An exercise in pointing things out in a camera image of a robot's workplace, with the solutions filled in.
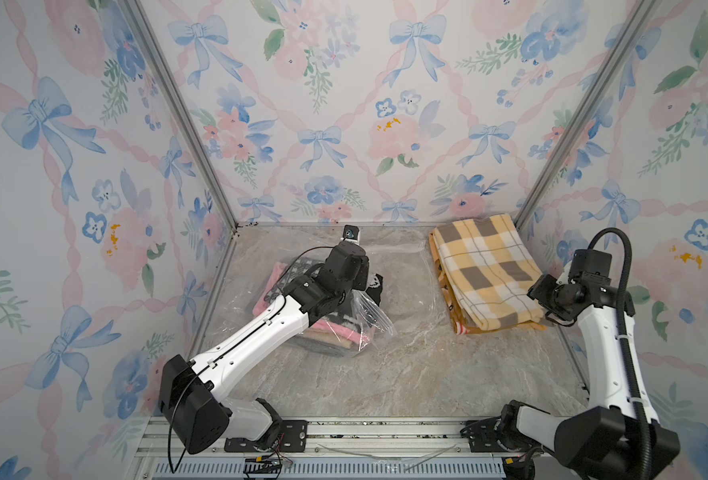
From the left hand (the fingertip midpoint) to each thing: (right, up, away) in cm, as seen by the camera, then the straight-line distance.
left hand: (359, 260), depth 77 cm
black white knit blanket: (-5, -14, +6) cm, 16 cm away
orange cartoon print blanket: (+31, -18, +13) cm, 38 cm away
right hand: (+48, -8, +1) cm, 49 cm away
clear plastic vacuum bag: (+14, -16, +21) cm, 30 cm away
